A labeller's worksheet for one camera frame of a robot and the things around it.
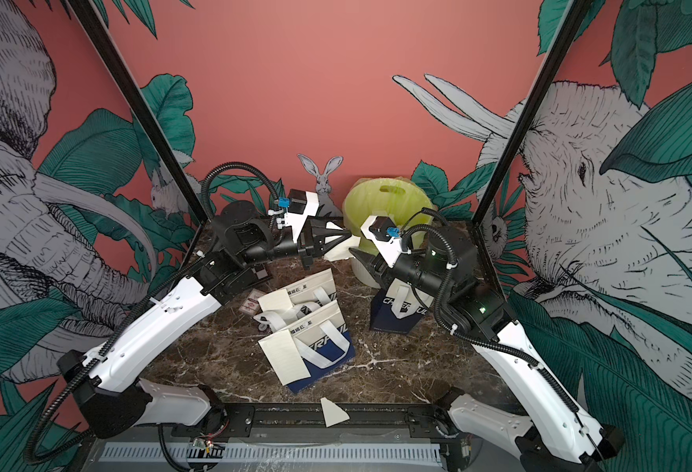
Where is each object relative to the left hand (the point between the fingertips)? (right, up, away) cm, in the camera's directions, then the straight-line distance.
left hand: (347, 230), depth 54 cm
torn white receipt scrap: (-4, -48, +22) cm, 53 cm away
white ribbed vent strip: (-17, -54, +16) cm, 59 cm away
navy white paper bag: (-6, -27, +16) cm, 32 cm away
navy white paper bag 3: (+13, -19, +21) cm, 32 cm away
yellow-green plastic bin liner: (+17, +12, +42) cm, 47 cm away
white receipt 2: (-18, -16, +15) cm, 28 cm away
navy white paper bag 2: (-11, -16, +17) cm, 26 cm away
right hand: (+2, -1, +2) cm, 3 cm away
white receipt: (-14, -28, +9) cm, 32 cm away
